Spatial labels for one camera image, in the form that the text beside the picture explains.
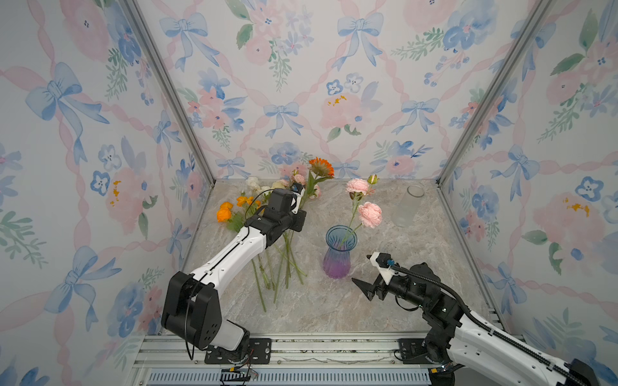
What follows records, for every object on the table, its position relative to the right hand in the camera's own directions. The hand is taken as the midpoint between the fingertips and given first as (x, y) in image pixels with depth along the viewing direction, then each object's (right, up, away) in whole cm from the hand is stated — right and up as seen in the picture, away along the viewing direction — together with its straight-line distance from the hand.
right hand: (362, 265), depth 75 cm
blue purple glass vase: (-6, +7, +6) cm, 11 cm away
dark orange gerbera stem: (-13, +32, +8) cm, 35 cm away
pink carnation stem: (0, +16, -6) cm, 17 cm away
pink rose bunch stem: (-26, +29, +39) cm, 55 cm away
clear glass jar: (+24, +15, +29) cm, 40 cm away
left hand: (-20, +17, +9) cm, 28 cm away
